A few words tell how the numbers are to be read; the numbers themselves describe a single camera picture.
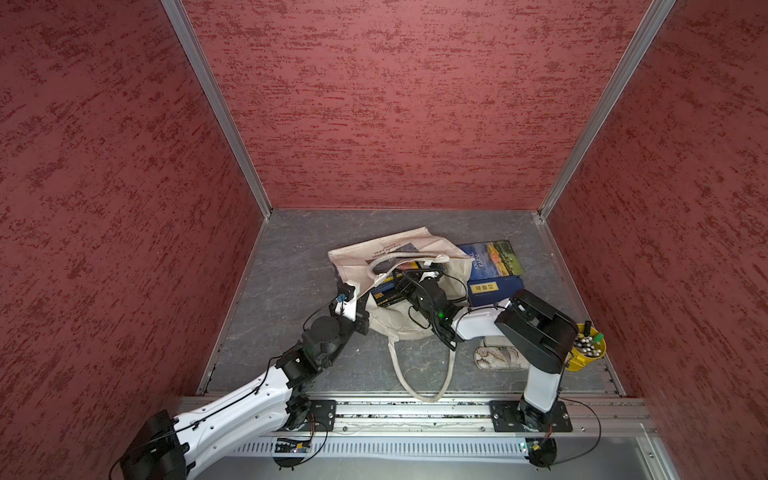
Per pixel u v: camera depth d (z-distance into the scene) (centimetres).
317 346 55
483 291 96
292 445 72
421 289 66
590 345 69
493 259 103
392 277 88
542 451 71
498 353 76
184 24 73
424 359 83
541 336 47
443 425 74
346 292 62
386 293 90
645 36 74
